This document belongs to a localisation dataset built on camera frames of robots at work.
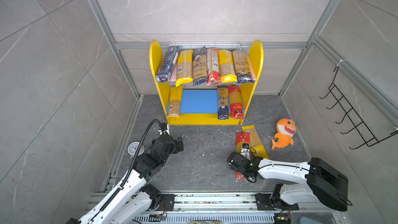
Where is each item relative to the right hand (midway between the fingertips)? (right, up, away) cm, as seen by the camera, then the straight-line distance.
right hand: (237, 162), depth 88 cm
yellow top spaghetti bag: (-37, +33, +3) cm, 50 cm away
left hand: (-35, +18, -11) cm, 41 cm away
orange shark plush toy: (+30, +19, +4) cm, 36 cm away
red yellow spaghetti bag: (+4, +13, +5) cm, 14 cm away
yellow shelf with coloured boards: (-22, +34, +7) cm, 41 cm away
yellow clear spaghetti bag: (+12, +8, +2) cm, 14 cm away
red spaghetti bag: (+1, +35, +9) cm, 36 cm away
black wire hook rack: (+45, +20, -28) cm, 56 cm away
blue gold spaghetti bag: (-8, +35, +5) cm, 36 cm away
